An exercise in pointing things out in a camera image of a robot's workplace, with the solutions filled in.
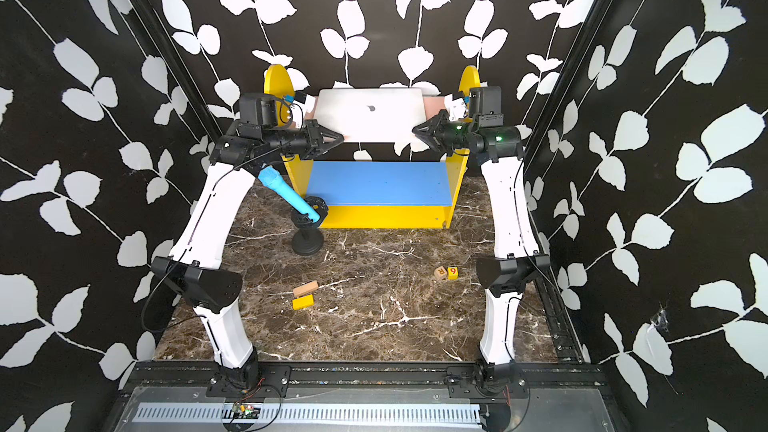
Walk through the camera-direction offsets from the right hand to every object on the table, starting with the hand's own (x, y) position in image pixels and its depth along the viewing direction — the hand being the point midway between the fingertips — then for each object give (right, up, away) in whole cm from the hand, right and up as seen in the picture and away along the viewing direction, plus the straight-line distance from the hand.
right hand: (411, 123), depth 70 cm
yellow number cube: (+14, -41, +21) cm, 48 cm away
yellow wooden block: (-31, -49, +16) cm, 60 cm away
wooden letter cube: (+11, -41, +21) cm, 47 cm away
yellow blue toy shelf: (-6, -17, +26) cm, 32 cm away
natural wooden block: (-31, -46, +19) cm, 59 cm away
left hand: (-16, -3, -2) cm, 16 cm away
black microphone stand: (-34, -32, +30) cm, 55 cm away
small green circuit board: (-39, -70, +1) cm, 81 cm away
